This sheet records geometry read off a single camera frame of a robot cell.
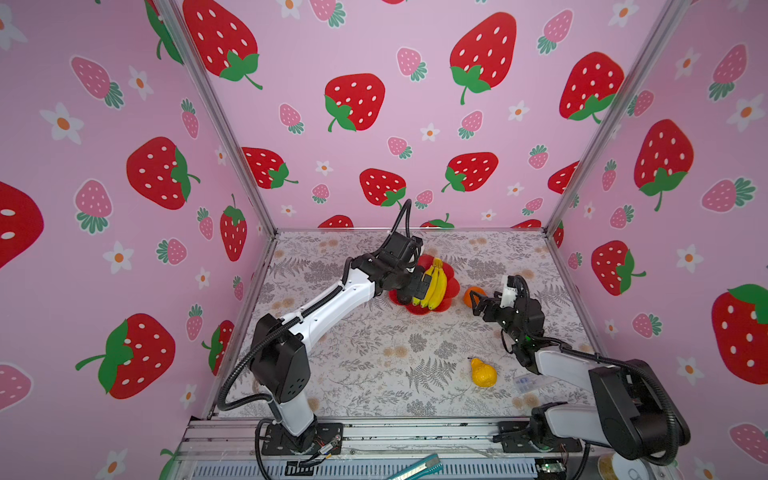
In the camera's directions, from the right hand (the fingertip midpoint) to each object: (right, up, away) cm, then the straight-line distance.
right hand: (482, 292), depth 88 cm
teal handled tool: (-20, -40, -18) cm, 49 cm away
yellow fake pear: (-2, -21, -9) cm, 23 cm away
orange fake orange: (-2, -3, +12) cm, 13 cm away
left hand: (-20, +4, -5) cm, 21 cm away
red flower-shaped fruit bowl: (-15, +9, +17) cm, 25 cm away
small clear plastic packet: (+12, -25, -7) cm, 28 cm away
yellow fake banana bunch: (-12, 0, +13) cm, 17 cm away
